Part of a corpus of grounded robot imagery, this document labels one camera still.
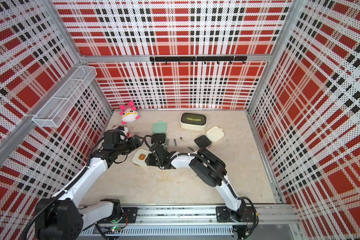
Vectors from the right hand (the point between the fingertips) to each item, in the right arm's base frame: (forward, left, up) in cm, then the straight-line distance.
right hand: (149, 160), depth 90 cm
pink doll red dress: (+7, +9, +22) cm, 24 cm away
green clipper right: (+10, -26, -4) cm, 28 cm away
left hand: (+6, +2, +13) cm, 14 cm away
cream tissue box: (+27, -28, +4) cm, 39 cm away
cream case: (+21, -43, -2) cm, 48 cm away
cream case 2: (+3, +7, -1) cm, 8 cm away
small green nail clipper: (+15, -15, -3) cm, 21 cm away
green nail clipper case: (+30, -3, -6) cm, 30 cm away
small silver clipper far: (+16, -22, -3) cm, 27 cm away
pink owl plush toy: (+35, +20, +4) cm, 41 cm away
